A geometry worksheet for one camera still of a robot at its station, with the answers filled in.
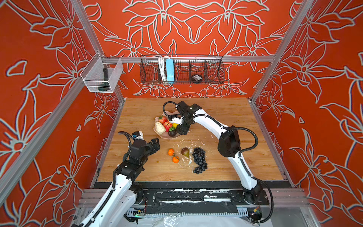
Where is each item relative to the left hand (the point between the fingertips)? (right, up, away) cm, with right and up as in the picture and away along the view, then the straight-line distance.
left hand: (153, 140), depth 81 cm
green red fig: (+19, -8, +6) cm, 21 cm away
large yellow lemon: (+12, +8, +16) cm, 21 cm away
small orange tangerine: (+10, -9, +7) cm, 15 cm away
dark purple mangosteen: (+11, +3, +12) cm, 16 cm away
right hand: (+17, +8, +14) cm, 23 cm away
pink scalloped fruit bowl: (+5, +1, +15) cm, 16 cm away
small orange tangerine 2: (+13, -12, +3) cm, 18 cm away
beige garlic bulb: (+2, +6, +10) cm, 12 cm away
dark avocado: (+18, +7, +2) cm, 19 cm away
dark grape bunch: (+27, -11, +3) cm, 29 cm away
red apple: (+7, +7, +15) cm, 18 cm away
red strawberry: (+3, +12, +17) cm, 21 cm away
